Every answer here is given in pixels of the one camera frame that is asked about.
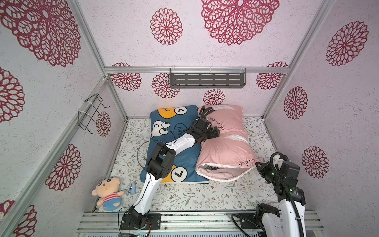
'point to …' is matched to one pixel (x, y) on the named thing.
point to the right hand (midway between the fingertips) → (256, 161)
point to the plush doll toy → (108, 188)
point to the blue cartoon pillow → (166, 124)
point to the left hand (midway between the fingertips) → (215, 132)
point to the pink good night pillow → (228, 157)
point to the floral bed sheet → (254, 192)
